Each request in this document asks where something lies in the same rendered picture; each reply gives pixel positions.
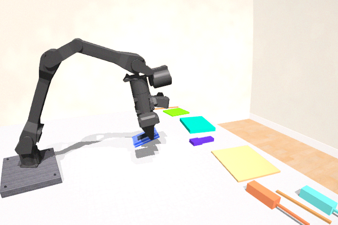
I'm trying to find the yellow-green flat rectangular slab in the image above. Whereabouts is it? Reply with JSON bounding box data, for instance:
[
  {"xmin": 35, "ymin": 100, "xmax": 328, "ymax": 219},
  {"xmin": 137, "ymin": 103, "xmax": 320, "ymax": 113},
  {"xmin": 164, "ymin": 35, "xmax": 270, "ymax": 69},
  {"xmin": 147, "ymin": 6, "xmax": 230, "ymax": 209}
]
[{"xmin": 163, "ymin": 108, "xmax": 190, "ymax": 117}]

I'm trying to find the pale yellow flat mat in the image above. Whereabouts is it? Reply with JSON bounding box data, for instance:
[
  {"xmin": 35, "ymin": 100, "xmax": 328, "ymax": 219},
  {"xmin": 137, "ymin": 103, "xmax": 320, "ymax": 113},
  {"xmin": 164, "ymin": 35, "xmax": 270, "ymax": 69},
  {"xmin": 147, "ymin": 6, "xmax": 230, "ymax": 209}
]
[{"xmin": 211, "ymin": 145, "xmax": 281, "ymax": 183}]

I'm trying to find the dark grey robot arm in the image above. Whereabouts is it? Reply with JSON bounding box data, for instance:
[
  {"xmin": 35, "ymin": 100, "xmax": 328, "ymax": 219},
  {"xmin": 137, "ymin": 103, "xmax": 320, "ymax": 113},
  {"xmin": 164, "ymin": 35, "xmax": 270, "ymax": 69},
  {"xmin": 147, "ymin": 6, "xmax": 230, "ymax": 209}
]
[{"xmin": 15, "ymin": 38, "xmax": 172, "ymax": 168}]

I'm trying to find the cyan flat rectangular slab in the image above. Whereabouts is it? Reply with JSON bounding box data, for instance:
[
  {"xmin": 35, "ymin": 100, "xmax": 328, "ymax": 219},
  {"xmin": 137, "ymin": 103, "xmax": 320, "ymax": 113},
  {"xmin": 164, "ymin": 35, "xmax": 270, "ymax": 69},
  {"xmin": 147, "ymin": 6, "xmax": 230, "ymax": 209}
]
[{"xmin": 180, "ymin": 116, "xmax": 215, "ymax": 134}]

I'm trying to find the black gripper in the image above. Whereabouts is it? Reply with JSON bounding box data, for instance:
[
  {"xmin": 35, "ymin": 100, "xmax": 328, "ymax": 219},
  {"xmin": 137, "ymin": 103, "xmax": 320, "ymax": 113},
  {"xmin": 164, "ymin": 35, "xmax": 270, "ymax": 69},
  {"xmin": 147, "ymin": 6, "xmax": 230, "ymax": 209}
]
[{"xmin": 132, "ymin": 91, "xmax": 160, "ymax": 140}]

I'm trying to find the purple stepped block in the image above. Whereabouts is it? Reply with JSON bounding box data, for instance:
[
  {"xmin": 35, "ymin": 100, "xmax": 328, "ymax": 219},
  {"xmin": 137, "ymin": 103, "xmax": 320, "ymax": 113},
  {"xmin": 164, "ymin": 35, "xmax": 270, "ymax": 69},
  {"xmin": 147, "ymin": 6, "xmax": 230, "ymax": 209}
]
[{"xmin": 189, "ymin": 136, "xmax": 214, "ymax": 146}]

